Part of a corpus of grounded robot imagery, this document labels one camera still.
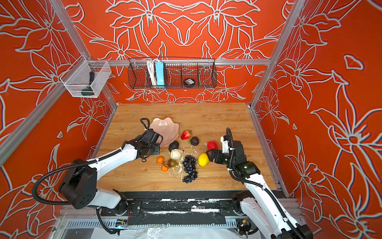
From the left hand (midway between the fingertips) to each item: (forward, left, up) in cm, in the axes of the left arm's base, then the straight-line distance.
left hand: (157, 147), depth 89 cm
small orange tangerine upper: (-6, -3, -3) cm, 8 cm away
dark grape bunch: (-10, -21, -2) cm, 23 cm away
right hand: (-5, -33, +8) cm, 34 cm away
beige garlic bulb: (-3, -12, -1) cm, 13 cm away
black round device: (+36, -18, +22) cm, 46 cm away
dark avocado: (+3, -10, -2) cm, 11 cm away
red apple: (+4, -34, 0) cm, 34 cm away
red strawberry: (+12, -17, -2) cm, 21 cm away
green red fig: (-9, -11, -2) cm, 14 cm away
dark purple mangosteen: (+7, -23, -1) cm, 24 cm away
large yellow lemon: (-5, -29, -2) cm, 29 cm away
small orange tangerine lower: (-11, -7, -3) cm, 13 cm away
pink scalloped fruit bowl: (+17, -3, -3) cm, 18 cm away
